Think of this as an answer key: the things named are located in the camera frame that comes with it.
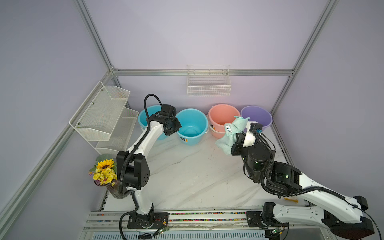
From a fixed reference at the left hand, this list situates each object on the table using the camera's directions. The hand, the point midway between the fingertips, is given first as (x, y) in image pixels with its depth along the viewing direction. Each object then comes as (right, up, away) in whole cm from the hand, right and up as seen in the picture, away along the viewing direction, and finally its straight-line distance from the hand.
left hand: (178, 129), depth 90 cm
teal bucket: (+9, +4, +12) cm, 16 cm away
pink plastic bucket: (+26, +9, +9) cm, 29 cm away
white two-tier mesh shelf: (-38, +4, -13) cm, 41 cm away
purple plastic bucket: (+52, +10, +9) cm, 54 cm away
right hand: (+28, -3, -28) cm, 40 cm away
